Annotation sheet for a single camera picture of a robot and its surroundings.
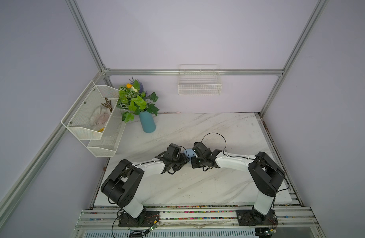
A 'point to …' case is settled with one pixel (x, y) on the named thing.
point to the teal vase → (148, 121)
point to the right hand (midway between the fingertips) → (193, 164)
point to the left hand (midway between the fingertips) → (189, 160)
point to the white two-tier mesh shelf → (95, 120)
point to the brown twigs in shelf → (108, 104)
